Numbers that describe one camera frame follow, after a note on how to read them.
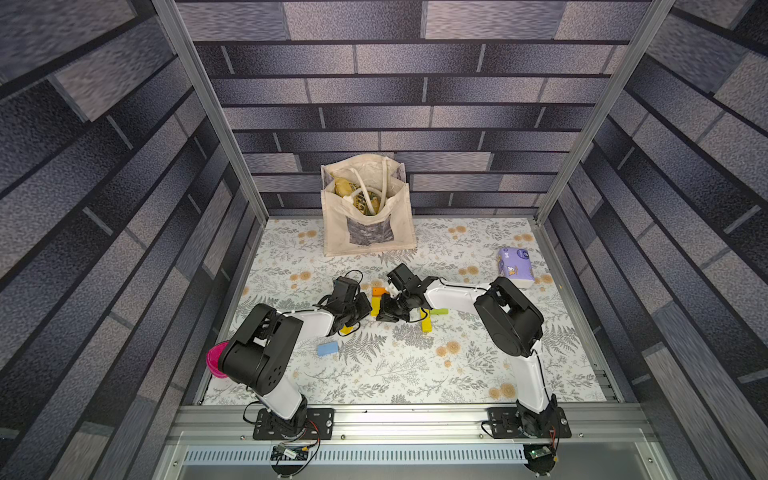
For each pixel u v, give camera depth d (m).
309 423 0.74
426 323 0.90
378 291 0.97
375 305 0.91
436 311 0.71
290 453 0.71
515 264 1.00
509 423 0.73
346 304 0.75
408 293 0.81
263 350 0.47
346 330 0.85
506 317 0.53
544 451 0.74
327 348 0.87
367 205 0.96
